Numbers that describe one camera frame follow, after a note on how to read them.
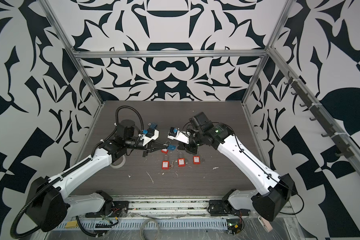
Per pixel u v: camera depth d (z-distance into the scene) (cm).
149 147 64
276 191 39
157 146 67
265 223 68
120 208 73
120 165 87
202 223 71
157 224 71
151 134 60
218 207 74
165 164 87
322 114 55
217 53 189
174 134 59
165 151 93
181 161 89
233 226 71
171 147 70
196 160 89
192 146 62
